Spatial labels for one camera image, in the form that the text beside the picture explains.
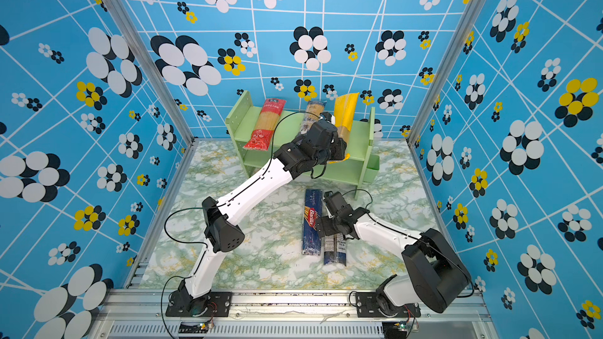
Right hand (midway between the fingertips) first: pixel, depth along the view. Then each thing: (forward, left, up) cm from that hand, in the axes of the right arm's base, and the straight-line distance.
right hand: (331, 222), depth 89 cm
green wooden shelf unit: (+20, -7, +8) cm, 22 cm away
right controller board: (-33, -17, -3) cm, 38 cm away
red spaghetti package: (+25, +24, +29) cm, 45 cm away
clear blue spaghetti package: (-10, -1, 0) cm, 10 cm away
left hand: (+15, -5, +29) cm, 33 cm away
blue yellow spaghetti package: (+34, +7, +28) cm, 44 cm away
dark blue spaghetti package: (+7, +7, +1) cm, 10 cm away
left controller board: (-33, +43, -3) cm, 55 cm away
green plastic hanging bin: (+19, -17, +9) cm, 27 cm away
